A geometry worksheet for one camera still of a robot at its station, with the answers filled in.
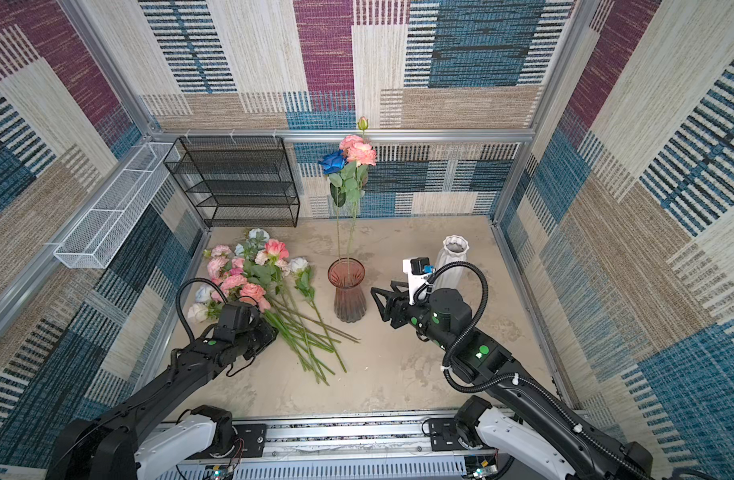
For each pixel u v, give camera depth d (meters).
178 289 1.06
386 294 0.60
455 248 0.85
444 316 0.50
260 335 0.77
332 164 0.70
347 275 0.83
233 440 0.72
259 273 1.00
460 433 0.66
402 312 0.60
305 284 0.99
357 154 0.71
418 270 0.58
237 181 1.11
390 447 0.73
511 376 0.47
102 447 0.40
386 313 0.61
